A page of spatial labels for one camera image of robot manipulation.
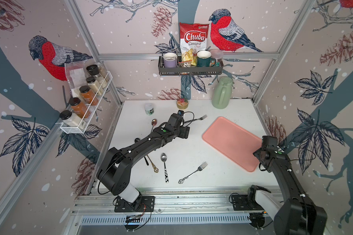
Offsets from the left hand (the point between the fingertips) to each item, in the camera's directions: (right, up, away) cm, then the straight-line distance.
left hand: (186, 125), depth 86 cm
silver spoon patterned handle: (-14, -20, +1) cm, 24 cm away
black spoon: (-25, -22, +3) cm, 34 cm away
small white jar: (-28, +11, +24) cm, 38 cm away
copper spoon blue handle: (-23, 0, +20) cm, 31 cm away
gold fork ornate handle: (-18, -26, -1) cm, 32 cm away
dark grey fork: (+12, +3, +24) cm, 27 cm away
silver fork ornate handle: (-3, -31, -5) cm, 32 cm away
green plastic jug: (+26, +21, +14) cm, 36 cm away
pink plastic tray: (+33, -12, +11) cm, 37 cm away
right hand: (+45, -17, -3) cm, 48 cm away
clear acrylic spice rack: (-48, +30, +2) cm, 57 cm away
